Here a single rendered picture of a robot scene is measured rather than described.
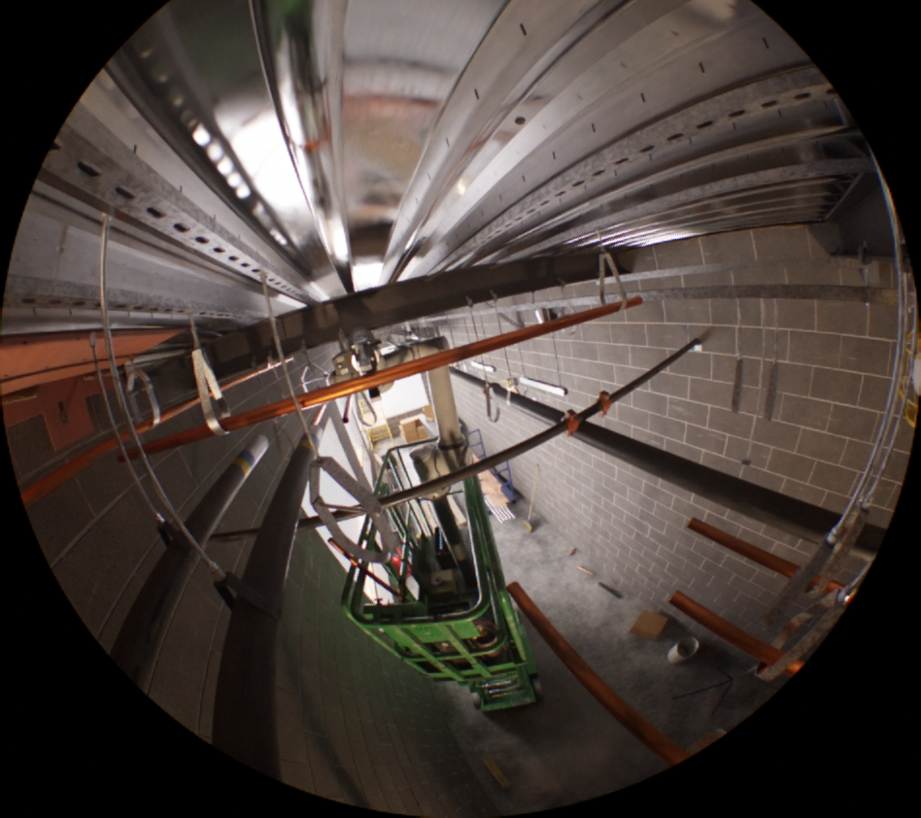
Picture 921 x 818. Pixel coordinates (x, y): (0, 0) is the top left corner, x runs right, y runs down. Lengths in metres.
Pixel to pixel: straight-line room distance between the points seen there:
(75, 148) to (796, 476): 2.73
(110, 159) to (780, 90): 0.56
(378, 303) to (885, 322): 2.91
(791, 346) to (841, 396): 0.52
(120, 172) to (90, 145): 0.04
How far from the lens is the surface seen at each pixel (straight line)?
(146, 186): 0.29
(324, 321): 1.44
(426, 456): 1.48
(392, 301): 1.44
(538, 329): 0.74
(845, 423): 2.30
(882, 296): 1.14
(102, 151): 0.26
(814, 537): 0.92
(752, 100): 0.41
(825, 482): 2.51
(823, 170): 0.80
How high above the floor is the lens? 4.29
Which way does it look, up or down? 11 degrees down
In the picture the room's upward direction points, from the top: 14 degrees counter-clockwise
